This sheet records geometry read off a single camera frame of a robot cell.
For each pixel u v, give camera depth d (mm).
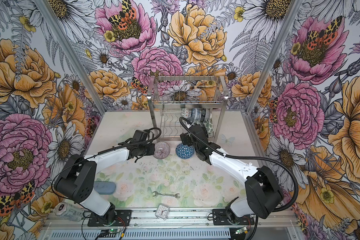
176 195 812
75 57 900
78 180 456
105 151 564
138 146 726
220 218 733
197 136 606
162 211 747
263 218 431
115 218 730
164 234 714
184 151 968
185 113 1050
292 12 732
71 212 673
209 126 951
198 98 1185
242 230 715
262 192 421
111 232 711
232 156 533
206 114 1046
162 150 965
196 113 1048
